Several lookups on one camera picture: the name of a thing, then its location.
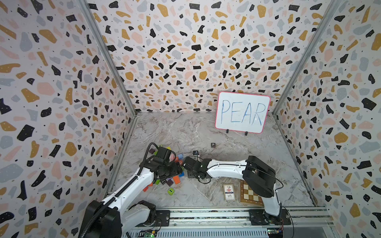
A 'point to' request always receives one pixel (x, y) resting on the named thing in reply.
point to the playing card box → (229, 192)
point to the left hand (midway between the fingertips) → (179, 171)
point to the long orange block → (176, 179)
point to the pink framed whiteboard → (242, 112)
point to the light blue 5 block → (180, 156)
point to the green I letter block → (171, 191)
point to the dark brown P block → (213, 145)
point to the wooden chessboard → (248, 196)
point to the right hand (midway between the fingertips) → (191, 173)
